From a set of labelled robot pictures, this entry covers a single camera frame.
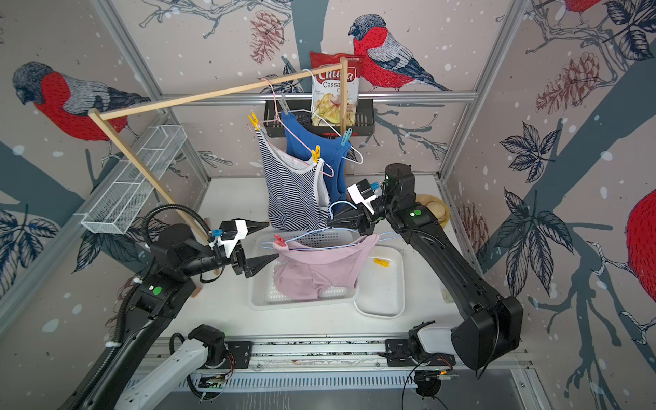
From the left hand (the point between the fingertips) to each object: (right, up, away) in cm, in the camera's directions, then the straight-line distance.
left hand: (273, 234), depth 60 cm
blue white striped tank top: (+1, +9, +31) cm, 32 cm away
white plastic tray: (+31, -24, +28) cm, 48 cm away
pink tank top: (+4, -18, +26) cm, 32 cm away
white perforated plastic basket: (-10, -21, +24) cm, 33 cm away
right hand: (+14, +3, 0) cm, 14 cm away
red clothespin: (+1, -2, +3) cm, 4 cm away
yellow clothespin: (+32, -15, +32) cm, 48 cm away
